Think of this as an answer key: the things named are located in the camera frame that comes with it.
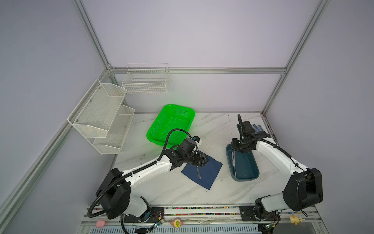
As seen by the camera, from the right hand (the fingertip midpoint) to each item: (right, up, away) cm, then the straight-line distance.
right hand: (232, 146), depth 85 cm
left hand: (-18, -6, -6) cm, 20 cm away
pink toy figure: (-69, -36, -15) cm, 79 cm away
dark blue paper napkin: (-14, -17, +3) cm, 22 cm away
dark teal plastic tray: (+10, -14, +8) cm, 19 cm away
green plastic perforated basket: (-41, +19, +31) cm, 55 cm away
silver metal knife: (+3, -9, +8) cm, 12 cm away
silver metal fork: (-20, -17, +2) cm, 26 cm away
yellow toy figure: (+25, -32, -18) cm, 45 cm away
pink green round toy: (-31, -34, -18) cm, 49 cm away
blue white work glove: (+27, +10, +25) cm, 38 cm away
